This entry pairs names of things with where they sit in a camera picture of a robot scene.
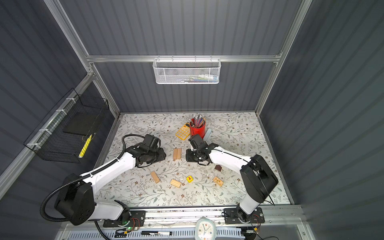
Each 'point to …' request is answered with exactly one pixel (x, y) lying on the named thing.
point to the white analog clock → (205, 229)
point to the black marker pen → (166, 233)
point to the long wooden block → (155, 177)
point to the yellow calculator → (184, 132)
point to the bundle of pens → (197, 121)
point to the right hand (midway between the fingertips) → (187, 158)
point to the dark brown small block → (218, 167)
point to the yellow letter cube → (189, 179)
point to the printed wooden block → (217, 181)
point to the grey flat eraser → (209, 131)
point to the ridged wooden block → (175, 183)
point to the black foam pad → (80, 123)
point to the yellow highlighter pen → (85, 146)
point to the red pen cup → (195, 130)
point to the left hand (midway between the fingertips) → (164, 155)
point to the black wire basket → (65, 134)
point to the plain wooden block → (179, 153)
